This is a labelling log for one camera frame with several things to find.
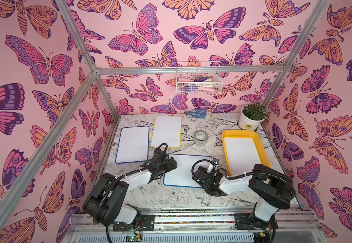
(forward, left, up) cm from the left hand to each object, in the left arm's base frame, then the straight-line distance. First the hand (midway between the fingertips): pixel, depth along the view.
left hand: (173, 165), depth 92 cm
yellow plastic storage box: (+23, -50, +2) cm, 55 cm away
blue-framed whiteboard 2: (+16, +28, -1) cm, 32 cm away
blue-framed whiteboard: (-6, -5, -2) cm, 8 cm away
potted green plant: (+28, -51, +15) cm, 59 cm away
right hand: (-2, -19, -2) cm, 19 cm away
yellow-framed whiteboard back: (+31, +6, -3) cm, 31 cm away
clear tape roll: (+21, -19, -1) cm, 28 cm away
